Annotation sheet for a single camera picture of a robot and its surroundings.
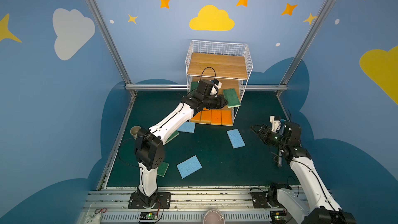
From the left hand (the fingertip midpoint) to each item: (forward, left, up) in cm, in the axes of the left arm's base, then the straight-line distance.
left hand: (229, 99), depth 80 cm
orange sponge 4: (+7, -3, -26) cm, 27 cm away
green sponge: (+4, -2, -2) cm, 5 cm away
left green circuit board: (-49, +38, -28) cm, 68 cm away
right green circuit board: (-48, -23, -29) cm, 60 cm away
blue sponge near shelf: (-1, +24, -28) cm, 36 cm away
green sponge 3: (-7, +32, -28) cm, 43 cm away
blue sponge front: (-26, +20, -27) cm, 43 cm away
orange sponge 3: (+7, +4, -26) cm, 27 cm away
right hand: (-11, -14, -9) cm, 20 cm away
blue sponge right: (-8, -8, -27) cm, 29 cm away
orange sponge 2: (+7, +11, -26) cm, 29 cm away
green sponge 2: (-28, +35, -27) cm, 53 cm away
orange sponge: (+6, +17, -28) cm, 33 cm away
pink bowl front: (-49, +8, -27) cm, 56 cm away
